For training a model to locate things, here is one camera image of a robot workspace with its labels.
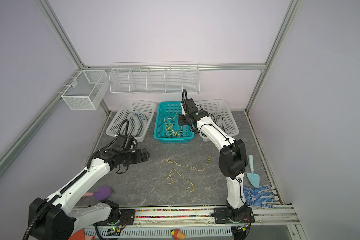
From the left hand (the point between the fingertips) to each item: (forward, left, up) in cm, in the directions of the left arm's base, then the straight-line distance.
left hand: (142, 158), depth 81 cm
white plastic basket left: (+47, +4, -7) cm, 48 cm away
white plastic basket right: (+42, -53, -9) cm, 68 cm away
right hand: (+22, -23, +6) cm, 32 cm away
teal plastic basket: (+45, -13, -8) cm, 47 cm away
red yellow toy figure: (-34, -18, -9) cm, 39 cm away
